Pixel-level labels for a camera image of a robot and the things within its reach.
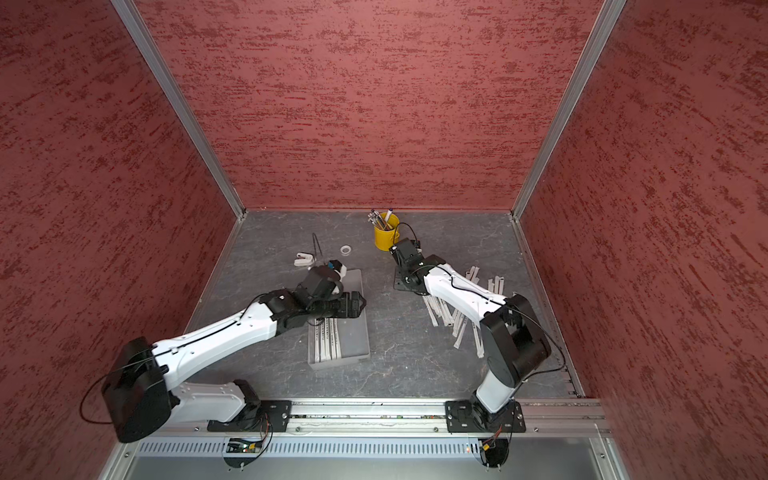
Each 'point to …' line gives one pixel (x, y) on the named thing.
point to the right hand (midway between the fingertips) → (404, 286)
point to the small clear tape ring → (345, 250)
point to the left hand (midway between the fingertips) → (351, 308)
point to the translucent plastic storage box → (355, 340)
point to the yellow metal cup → (384, 240)
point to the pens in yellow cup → (381, 221)
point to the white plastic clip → (304, 260)
